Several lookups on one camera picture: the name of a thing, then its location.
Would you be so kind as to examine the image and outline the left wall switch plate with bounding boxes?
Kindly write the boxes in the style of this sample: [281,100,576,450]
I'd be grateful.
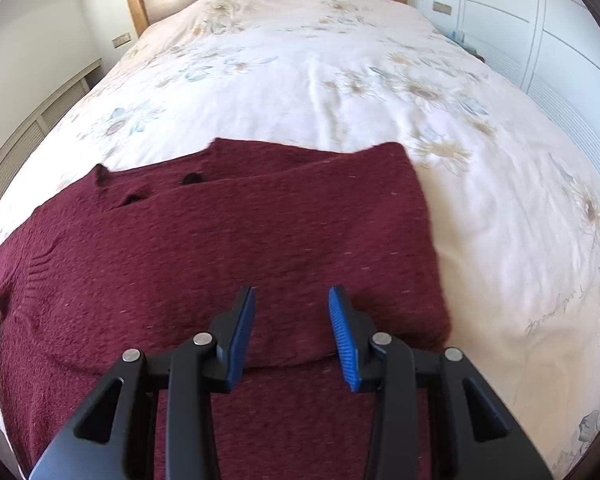
[112,32,132,49]

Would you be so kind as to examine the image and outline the white wardrobe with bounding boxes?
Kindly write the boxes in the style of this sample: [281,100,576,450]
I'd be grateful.
[458,0,600,174]

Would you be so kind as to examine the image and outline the dark red knitted sweater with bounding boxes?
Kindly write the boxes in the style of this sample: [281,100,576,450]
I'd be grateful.
[0,139,451,479]

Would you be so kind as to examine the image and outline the wall switch plate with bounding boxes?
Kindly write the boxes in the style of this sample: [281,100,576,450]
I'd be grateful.
[112,32,132,49]
[432,1,453,15]

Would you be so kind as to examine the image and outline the right wall switch plate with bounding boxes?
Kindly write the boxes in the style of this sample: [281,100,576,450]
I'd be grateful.
[432,1,453,15]

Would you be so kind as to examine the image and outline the floral white bed duvet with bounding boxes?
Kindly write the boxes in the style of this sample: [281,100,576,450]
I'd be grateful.
[0,0,600,479]

